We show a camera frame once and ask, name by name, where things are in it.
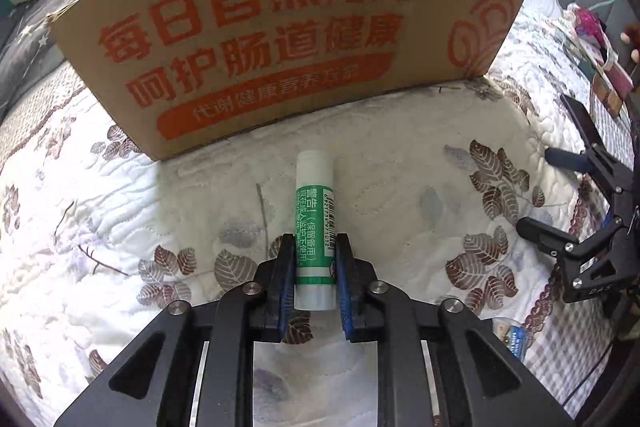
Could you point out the clear eye drops box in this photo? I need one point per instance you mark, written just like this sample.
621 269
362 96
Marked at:
512 334

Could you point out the floral quilted bedspread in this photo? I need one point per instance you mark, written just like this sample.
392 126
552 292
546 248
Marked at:
96 238

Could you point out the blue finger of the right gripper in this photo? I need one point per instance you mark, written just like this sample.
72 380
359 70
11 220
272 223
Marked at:
608 241
609 174

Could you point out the star pattern pillow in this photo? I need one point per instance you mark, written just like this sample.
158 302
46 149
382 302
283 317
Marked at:
28 53

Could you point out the cardboard box with orange print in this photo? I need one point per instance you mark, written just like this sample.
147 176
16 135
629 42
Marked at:
178 74

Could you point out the green white glue stick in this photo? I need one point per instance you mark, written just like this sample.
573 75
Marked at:
314 231

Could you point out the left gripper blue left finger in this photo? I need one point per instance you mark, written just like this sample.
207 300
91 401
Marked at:
193 365

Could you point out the person hand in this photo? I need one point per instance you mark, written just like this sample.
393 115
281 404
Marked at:
631 37

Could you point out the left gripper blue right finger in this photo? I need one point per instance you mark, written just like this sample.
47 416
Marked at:
437 364

